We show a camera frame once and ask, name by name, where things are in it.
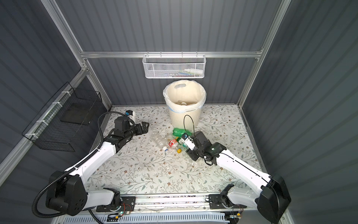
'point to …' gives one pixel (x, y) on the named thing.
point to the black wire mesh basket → (62, 123)
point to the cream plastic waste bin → (184, 99)
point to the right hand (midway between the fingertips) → (192, 149)
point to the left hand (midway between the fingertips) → (142, 124)
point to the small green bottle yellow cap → (182, 146)
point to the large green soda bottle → (179, 132)
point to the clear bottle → (161, 141)
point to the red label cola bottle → (173, 143)
